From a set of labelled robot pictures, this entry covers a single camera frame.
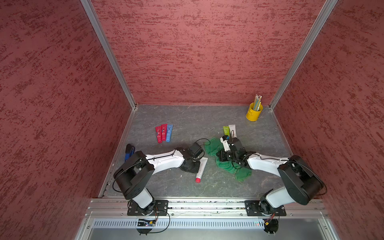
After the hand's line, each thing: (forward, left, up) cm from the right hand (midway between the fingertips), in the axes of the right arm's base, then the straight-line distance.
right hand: (217, 156), depth 91 cm
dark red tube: (+20, +40, +1) cm, 45 cm away
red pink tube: (+20, +36, +1) cm, 41 cm away
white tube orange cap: (+18, -13, 0) cm, 22 cm away
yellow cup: (+30, -29, +4) cm, 42 cm away
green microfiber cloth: (-11, -13, -1) cm, 17 cm away
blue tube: (+19, +32, 0) cm, 37 cm away
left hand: (-9, +15, -1) cm, 18 cm away
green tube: (+20, -9, -1) cm, 22 cm away
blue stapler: (+4, +55, +2) cm, 56 cm away
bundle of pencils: (+35, -32, +12) cm, 49 cm away
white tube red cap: (-4, +9, -1) cm, 10 cm away
